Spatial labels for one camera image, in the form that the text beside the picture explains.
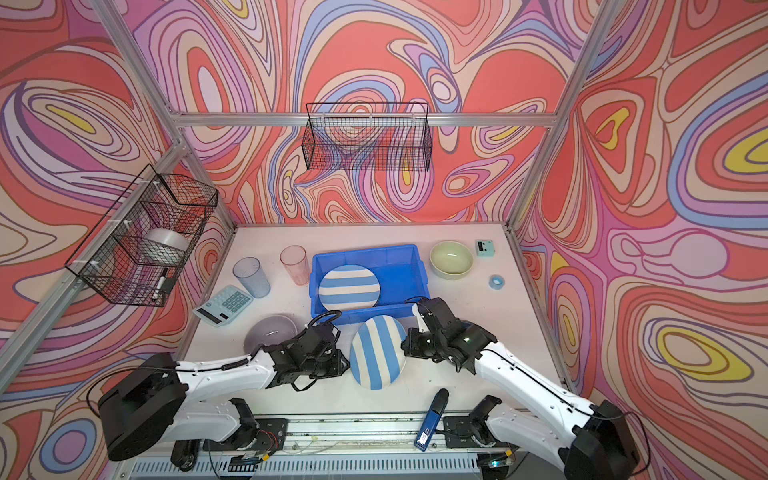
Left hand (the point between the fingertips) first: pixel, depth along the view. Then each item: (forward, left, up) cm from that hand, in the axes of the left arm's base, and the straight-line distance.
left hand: (353, 366), depth 83 cm
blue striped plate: (+25, +3, +3) cm, 25 cm away
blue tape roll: (+29, -48, 0) cm, 55 cm away
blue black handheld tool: (-13, -21, +2) cm, 25 cm away
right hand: (+1, -14, +8) cm, 16 cm away
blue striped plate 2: (+2, -7, +4) cm, 9 cm away
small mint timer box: (+43, -46, +1) cm, 63 cm away
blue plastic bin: (+33, -14, 0) cm, 36 cm away
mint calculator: (+19, +44, 0) cm, 48 cm away
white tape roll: (+22, +45, +31) cm, 59 cm away
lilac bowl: (+10, +26, +2) cm, 28 cm away
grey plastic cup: (+26, +34, +9) cm, 44 cm away
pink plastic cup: (+29, +19, +11) cm, 37 cm away
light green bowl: (+36, -33, +2) cm, 49 cm away
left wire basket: (+18, +48, +33) cm, 61 cm away
